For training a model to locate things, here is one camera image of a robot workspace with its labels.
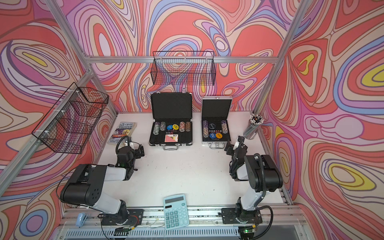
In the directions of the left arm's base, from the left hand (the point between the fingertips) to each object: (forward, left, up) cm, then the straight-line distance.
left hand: (135, 146), depth 94 cm
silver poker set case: (+25, -54, -3) cm, 60 cm away
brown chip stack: (+19, -33, -2) cm, 38 cm away
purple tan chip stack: (+13, -46, -2) cm, 48 cm away
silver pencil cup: (+10, -76, +12) cm, 77 cm away
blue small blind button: (+11, -51, -4) cm, 52 cm away
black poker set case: (+19, -21, +1) cm, 28 cm away
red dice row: (+14, -53, -3) cm, 55 cm away
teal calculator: (-36, -28, -4) cm, 46 cm away
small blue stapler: (-39, +17, -4) cm, 43 cm away
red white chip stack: (+17, -29, -1) cm, 34 cm away
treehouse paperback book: (+17, +14, -4) cm, 22 cm away
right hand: (+1, -64, 0) cm, 64 cm away
